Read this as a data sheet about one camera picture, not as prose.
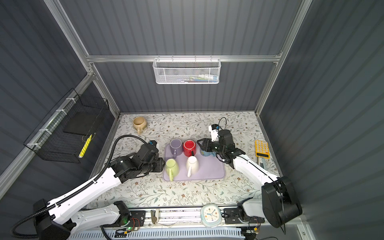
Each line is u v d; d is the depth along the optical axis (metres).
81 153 0.66
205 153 0.94
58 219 0.39
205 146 0.74
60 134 0.70
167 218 0.75
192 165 0.83
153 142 0.69
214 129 0.75
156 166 0.67
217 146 0.72
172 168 0.81
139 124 1.03
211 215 0.72
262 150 0.97
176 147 0.91
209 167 0.93
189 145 0.91
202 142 0.81
